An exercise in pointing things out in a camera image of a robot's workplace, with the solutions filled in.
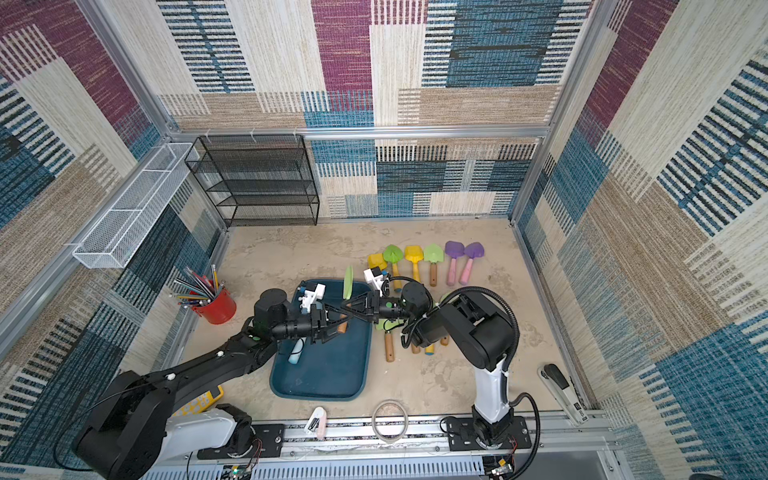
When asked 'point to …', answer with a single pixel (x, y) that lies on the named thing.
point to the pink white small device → (317, 423)
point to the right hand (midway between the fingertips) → (347, 309)
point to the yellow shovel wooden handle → (376, 260)
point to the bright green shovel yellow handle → (430, 350)
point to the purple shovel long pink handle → (454, 249)
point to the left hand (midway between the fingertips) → (351, 323)
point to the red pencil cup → (220, 310)
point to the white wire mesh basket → (116, 238)
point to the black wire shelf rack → (257, 180)
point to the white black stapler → (565, 395)
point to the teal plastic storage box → (338, 369)
